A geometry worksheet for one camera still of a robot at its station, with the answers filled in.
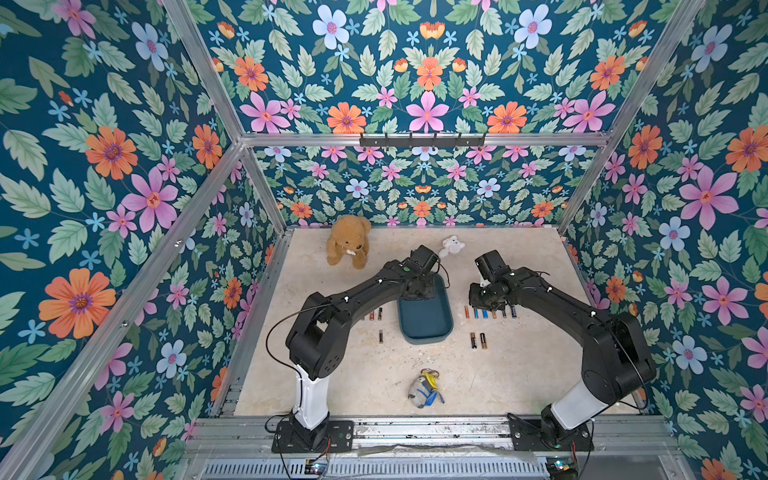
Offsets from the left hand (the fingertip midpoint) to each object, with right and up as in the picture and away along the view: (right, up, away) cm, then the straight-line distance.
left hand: (431, 289), depth 91 cm
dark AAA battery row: (+24, -9, +5) cm, 26 cm away
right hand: (+13, -3, -1) cm, 13 cm away
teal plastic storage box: (-1, -9, -2) cm, 10 cm away
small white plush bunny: (+9, +14, +20) cm, 26 cm away
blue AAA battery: (+15, -9, +5) cm, 18 cm away
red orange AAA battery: (+12, -8, +5) cm, 15 cm away
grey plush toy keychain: (-3, -25, -14) cm, 29 cm away
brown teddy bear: (-26, +17, +4) cm, 32 cm away
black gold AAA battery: (-16, -8, +5) cm, 19 cm away
